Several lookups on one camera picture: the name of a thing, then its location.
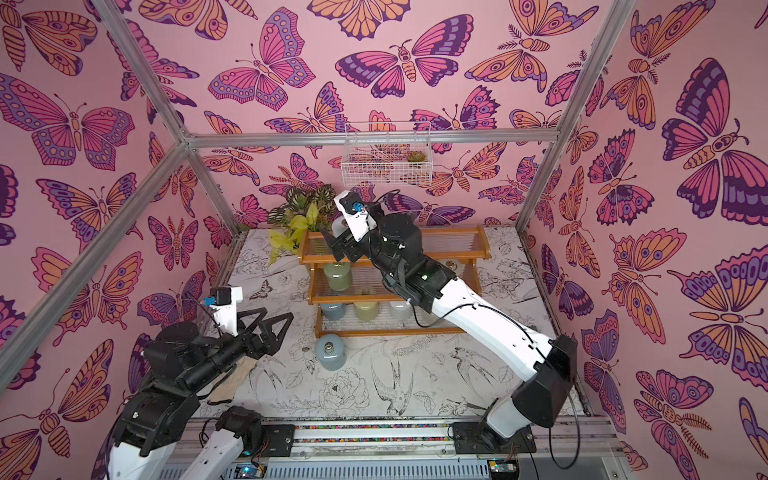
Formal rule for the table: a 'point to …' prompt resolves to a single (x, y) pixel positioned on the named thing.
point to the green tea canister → (339, 275)
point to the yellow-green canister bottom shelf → (366, 311)
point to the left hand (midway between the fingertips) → (281, 311)
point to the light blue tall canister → (331, 351)
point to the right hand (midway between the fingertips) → (344, 210)
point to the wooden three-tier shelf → (356, 298)
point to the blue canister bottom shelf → (333, 311)
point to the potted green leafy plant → (303, 211)
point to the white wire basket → (387, 153)
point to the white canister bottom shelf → (400, 310)
